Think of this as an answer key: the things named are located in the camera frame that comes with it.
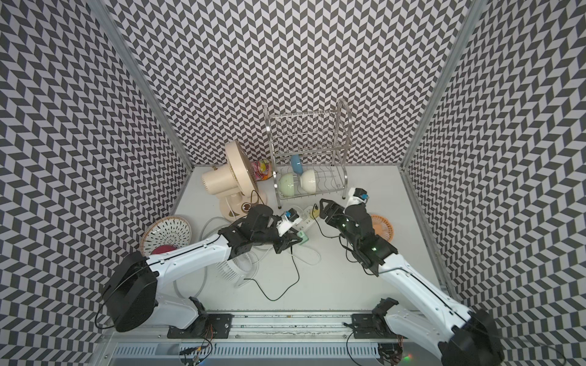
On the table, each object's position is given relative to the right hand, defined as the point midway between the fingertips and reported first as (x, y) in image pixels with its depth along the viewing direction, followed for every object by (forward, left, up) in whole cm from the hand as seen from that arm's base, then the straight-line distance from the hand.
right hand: (326, 208), depth 77 cm
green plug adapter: (-6, +9, -7) cm, 13 cm away
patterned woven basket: (+2, +66, -19) cm, 69 cm away
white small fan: (-17, +29, -11) cm, 36 cm away
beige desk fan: (+10, +32, +3) cm, 34 cm away
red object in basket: (-6, +63, -18) cm, 66 cm away
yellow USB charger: (+7, +3, -14) cm, 16 cm away
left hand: (-7, +10, -9) cm, 15 cm away
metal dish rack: (+19, +6, +9) cm, 22 cm away
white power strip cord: (-9, +11, -21) cm, 26 cm away
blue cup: (+30, +12, -9) cm, 33 cm away
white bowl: (+20, +6, -8) cm, 23 cm away
